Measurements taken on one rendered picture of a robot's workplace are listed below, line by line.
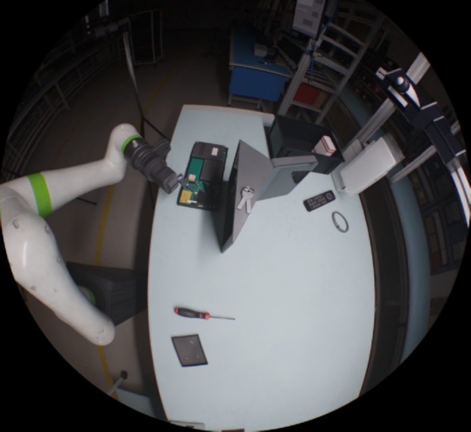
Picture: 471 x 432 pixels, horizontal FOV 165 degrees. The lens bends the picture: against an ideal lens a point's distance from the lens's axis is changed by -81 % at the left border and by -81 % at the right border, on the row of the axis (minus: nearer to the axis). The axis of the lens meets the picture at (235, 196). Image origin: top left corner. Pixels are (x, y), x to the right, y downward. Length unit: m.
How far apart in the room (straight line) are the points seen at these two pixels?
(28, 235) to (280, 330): 0.63
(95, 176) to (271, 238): 0.59
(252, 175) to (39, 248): 0.41
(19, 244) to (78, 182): 0.29
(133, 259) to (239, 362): 1.31
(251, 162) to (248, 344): 0.51
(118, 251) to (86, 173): 1.25
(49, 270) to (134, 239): 1.40
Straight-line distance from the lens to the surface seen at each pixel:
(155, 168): 0.46
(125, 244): 1.69
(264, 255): 0.52
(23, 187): 0.46
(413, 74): 0.85
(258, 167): 0.36
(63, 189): 0.50
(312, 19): 1.46
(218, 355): 0.57
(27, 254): 0.30
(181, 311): 0.48
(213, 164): 0.57
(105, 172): 0.60
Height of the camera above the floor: 1.49
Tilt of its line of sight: 63 degrees down
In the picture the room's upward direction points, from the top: 22 degrees clockwise
